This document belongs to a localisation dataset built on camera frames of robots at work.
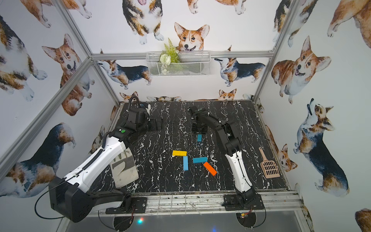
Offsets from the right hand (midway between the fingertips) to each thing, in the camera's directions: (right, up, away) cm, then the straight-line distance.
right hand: (197, 132), depth 100 cm
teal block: (+2, -4, -1) cm, 4 cm away
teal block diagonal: (+2, -15, -12) cm, 20 cm away
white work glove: (-43, -20, -15) cm, 50 cm away
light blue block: (-7, -17, -13) cm, 22 cm away
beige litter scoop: (+42, -19, -17) cm, 49 cm away
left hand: (-22, +11, -21) cm, 32 cm away
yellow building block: (-11, -12, -8) cm, 19 cm away
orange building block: (+7, -20, -15) cm, 26 cm away
